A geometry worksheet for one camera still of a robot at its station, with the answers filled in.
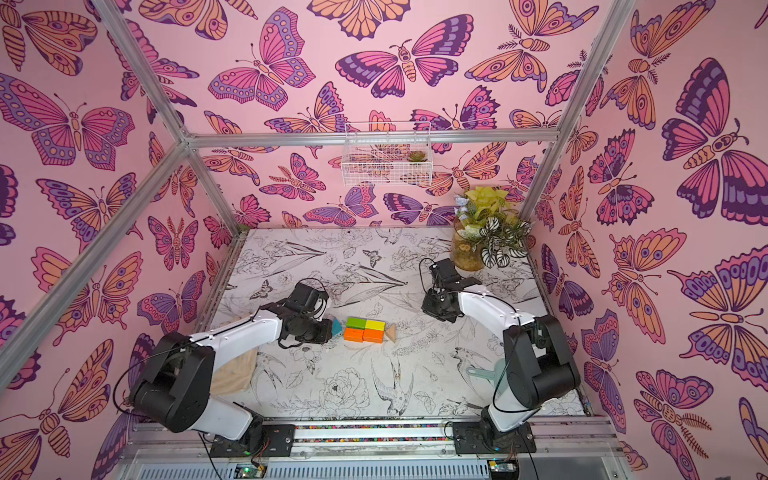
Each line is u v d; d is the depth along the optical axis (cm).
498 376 83
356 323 95
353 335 91
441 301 67
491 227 87
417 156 92
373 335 91
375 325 93
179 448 73
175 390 44
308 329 76
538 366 45
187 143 92
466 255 102
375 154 100
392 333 90
